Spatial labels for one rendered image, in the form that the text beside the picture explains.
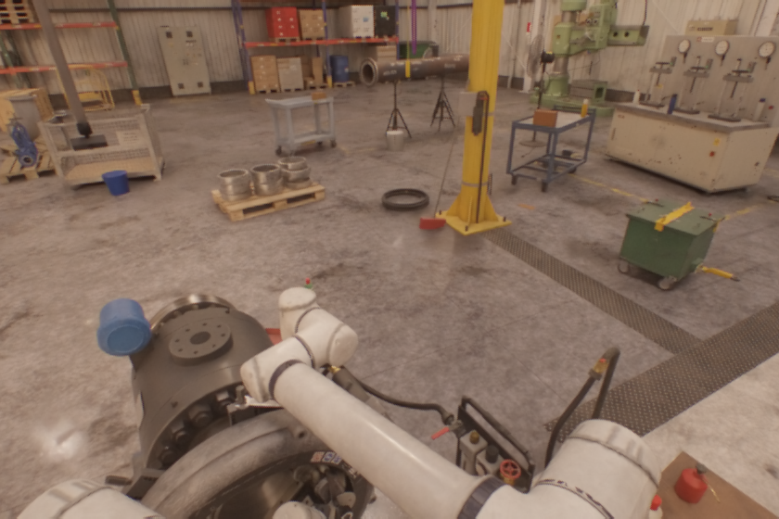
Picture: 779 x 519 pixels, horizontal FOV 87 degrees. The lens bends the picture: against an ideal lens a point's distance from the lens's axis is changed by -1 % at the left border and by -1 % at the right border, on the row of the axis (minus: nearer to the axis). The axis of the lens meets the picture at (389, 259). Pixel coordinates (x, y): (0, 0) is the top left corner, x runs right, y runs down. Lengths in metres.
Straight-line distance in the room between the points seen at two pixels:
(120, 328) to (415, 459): 1.31
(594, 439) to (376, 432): 0.30
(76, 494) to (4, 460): 2.43
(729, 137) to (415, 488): 5.95
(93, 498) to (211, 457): 0.60
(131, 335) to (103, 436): 1.22
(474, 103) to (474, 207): 1.06
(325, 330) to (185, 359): 0.81
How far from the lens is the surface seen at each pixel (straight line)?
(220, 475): 1.22
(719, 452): 2.84
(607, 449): 0.64
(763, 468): 2.89
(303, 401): 0.76
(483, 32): 4.24
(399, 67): 8.09
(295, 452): 1.26
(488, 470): 1.77
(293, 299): 0.98
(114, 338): 1.75
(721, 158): 6.34
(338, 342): 0.89
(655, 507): 1.58
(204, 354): 1.61
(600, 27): 11.58
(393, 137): 7.50
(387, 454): 0.64
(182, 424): 1.54
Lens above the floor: 1.90
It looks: 29 degrees down
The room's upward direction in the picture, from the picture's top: 1 degrees counter-clockwise
